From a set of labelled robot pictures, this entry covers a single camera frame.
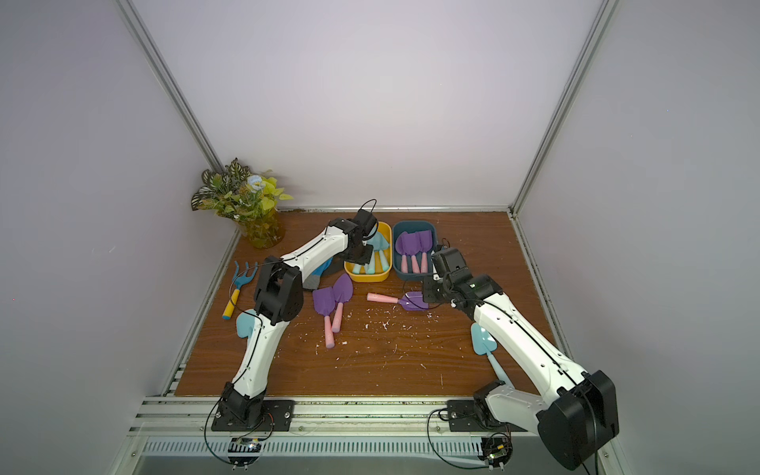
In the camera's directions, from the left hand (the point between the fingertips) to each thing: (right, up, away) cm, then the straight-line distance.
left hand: (368, 258), depth 101 cm
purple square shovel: (+21, +4, +7) cm, 22 cm away
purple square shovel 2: (+17, +3, +6) cm, 18 cm away
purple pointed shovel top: (+11, +3, +5) cm, 13 cm away
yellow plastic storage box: (+4, -6, -4) cm, 8 cm away
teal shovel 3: (+36, -24, -16) cm, 46 cm away
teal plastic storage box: (+10, 0, +2) cm, 10 cm away
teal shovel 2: (-40, -20, -7) cm, 45 cm away
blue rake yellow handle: (-45, -8, -1) cm, 46 cm away
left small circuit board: (-29, -45, -29) cm, 61 cm away
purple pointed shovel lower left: (-8, -11, -5) cm, 14 cm away
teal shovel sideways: (+5, +4, +6) cm, 9 cm away
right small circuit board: (+33, -44, -31) cm, 64 cm away
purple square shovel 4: (+15, -14, -6) cm, 21 cm away
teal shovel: (-4, -3, -4) cm, 6 cm away
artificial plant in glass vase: (-40, +20, -2) cm, 44 cm away
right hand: (+19, -4, -21) cm, 29 cm away
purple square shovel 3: (-13, -14, -8) cm, 21 cm away
